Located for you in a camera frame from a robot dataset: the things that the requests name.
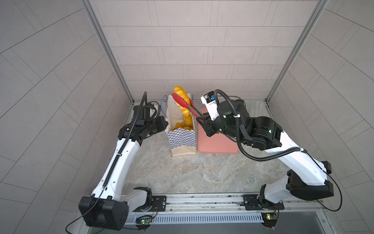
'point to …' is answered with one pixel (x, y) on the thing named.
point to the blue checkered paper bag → (182, 141)
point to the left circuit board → (143, 220)
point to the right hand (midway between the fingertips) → (198, 118)
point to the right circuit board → (270, 219)
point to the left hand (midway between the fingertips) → (171, 120)
